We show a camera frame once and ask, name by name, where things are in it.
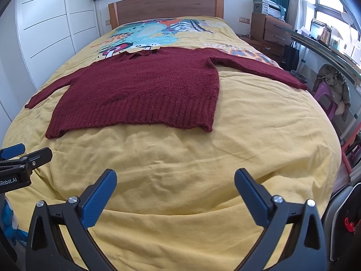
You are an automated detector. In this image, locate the dark red knit sweater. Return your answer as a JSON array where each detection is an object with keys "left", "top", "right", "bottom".
[{"left": 26, "top": 47, "right": 306, "bottom": 139}]

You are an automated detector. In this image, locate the blue white gloved left hand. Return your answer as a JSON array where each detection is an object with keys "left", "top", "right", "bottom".
[{"left": 1, "top": 197, "right": 28, "bottom": 246}]

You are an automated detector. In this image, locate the yellow cartoon print duvet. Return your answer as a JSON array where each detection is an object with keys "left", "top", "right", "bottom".
[{"left": 1, "top": 15, "right": 343, "bottom": 271}]

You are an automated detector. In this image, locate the white wardrobe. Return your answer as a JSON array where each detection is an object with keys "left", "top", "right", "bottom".
[{"left": 1, "top": 0, "right": 99, "bottom": 136}]

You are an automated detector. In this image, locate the purple plastic stool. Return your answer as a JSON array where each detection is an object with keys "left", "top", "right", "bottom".
[{"left": 314, "top": 81, "right": 338, "bottom": 121}]

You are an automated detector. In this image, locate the khaki jacket on stool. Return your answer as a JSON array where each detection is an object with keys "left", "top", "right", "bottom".
[{"left": 312, "top": 64, "right": 351, "bottom": 122}]

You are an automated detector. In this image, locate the glass desk with clutter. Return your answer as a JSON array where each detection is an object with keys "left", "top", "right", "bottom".
[{"left": 289, "top": 12, "right": 360, "bottom": 90}]

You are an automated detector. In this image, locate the black bag by chest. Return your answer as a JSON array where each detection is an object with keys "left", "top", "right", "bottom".
[{"left": 280, "top": 41, "right": 299, "bottom": 71}]

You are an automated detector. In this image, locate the wooden headboard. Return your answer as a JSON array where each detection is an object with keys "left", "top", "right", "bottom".
[{"left": 108, "top": 0, "right": 224, "bottom": 29}]

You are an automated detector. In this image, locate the wooden drawer chest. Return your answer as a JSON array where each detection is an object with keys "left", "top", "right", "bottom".
[{"left": 240, "top": 12, "right": 292, "bottom": 64}]

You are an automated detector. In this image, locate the grey box on chest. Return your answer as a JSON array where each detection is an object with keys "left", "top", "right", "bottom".
[{"left": 253, "top": 0, "right": 286, "bottom": 21}]

